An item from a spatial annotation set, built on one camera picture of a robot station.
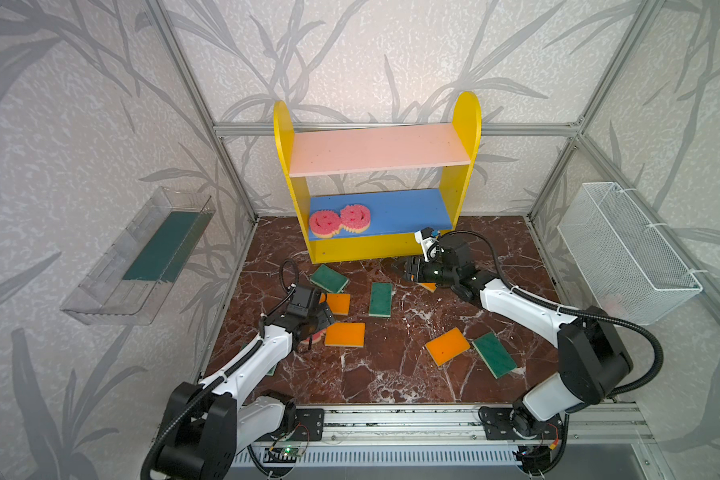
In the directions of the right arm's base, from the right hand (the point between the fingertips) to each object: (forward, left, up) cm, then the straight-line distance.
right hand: (399, 257), depth 84 cm
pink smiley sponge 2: (+17, +14, -2) cm, 22 cm away
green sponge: (+5, +23, -19) cm, 30 cm away
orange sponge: (-4, +19, -19) cm, 27 cm away
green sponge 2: (-5, +5, -18) cm, 20 cm away
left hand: (-10, +22, -13) cm, 27 cm away
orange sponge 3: (-19, -15, -19) cm, 30 cm away
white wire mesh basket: (-16, -49, +15) cm, 53 cm away
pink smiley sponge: (+16, +23, -3) cm, 28 cm away
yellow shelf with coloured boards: (+39, +11, -10) cm, 41 cm away
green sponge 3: (-21, -27, -18) cm, 39 cm away
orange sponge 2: (-15, +16, -19) cm, 29 cm away
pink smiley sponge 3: (-17, +25, -17) cm, 34 cm away
